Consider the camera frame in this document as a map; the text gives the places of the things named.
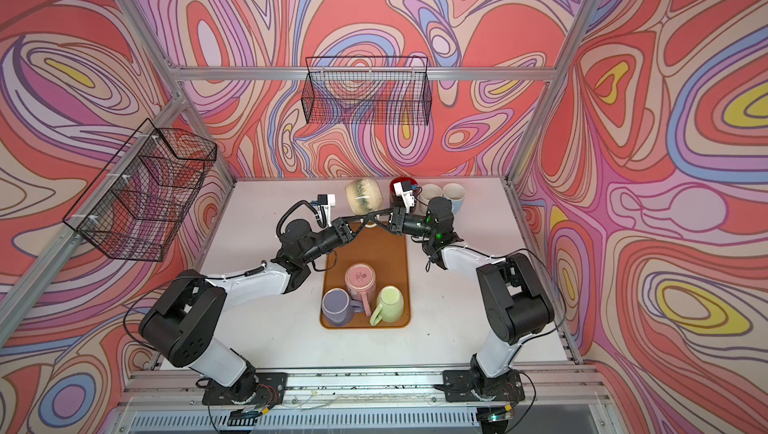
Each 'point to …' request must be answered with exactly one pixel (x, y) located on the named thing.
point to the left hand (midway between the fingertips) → (372, 220)
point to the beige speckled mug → (364, 196)
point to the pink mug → (360, 282)
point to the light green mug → (390, 306)
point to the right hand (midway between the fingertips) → (371, 223)
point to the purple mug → (338, 307)
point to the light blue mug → (455, 192)
